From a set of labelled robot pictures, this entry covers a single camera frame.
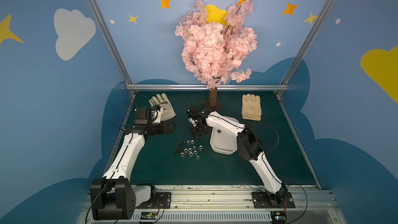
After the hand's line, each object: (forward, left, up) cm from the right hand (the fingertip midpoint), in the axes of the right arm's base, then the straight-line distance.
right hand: (198, 132), depth 96 cm
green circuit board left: (-44, +20, -4) cm, 49 cm away
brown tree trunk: (+25, -8, +9) cm, 28 cm away
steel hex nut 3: (-11, +4, -2) cm, 12 cm away
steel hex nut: (-13, +3, -2) cm, 14 cm away
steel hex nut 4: (-5, +6, -3) cm, 8 cm away
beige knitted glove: (+26, -37, -4) cm, 46 cm away
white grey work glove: (+27, +30, -2) cm, 40 cm away
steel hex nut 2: (-14, +8, -2) cm, 16 cm away
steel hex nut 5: (-10, +2, -2) cm, 10 cm away
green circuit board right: (-40, -42, -5) cm, 58 cm away
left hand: (-4, +16, +14) cm, 21 cm away
